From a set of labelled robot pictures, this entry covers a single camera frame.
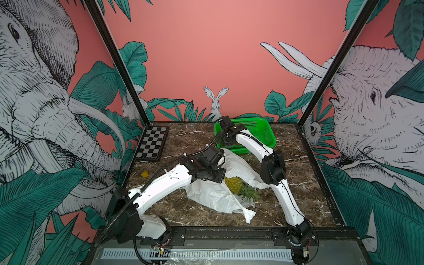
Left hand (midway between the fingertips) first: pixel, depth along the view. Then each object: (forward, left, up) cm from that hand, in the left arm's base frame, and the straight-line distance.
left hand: (224, 174), depth 77 cm
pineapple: (-3, -7, -8) cm, 11 cm away
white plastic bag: (-9, +5, -1) cm, 11 cm away
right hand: (+31, +1, -6) cm, 32 cm away
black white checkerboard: (+31, +44, -13) cm, 55 cm away
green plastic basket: (+39, -28, -11) cm, 49 cm away
